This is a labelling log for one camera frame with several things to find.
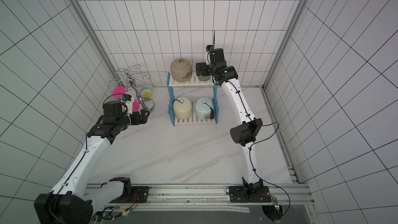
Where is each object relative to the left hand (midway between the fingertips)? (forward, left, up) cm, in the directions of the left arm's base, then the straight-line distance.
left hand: (140, 115), depth 80 cm
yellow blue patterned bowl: (+34, +10, -18) cm, 40 cm away
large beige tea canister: (+19, -21, +16) cm, 32 cm away
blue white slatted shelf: (+18, -29, +7) cm, 34 cm away
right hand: (+23, -30, +15) cm, 41 cm away
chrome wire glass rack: (+19, +6, +6) cm, 21 cm away
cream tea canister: (+10, -21, -8) cm, 24 cm away
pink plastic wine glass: (+10, +11, +8) cm, 17 cm away
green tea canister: (+21, -34, +8) cm, 40 cm away
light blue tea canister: (+11, -34, -8) cm, 37 cm away
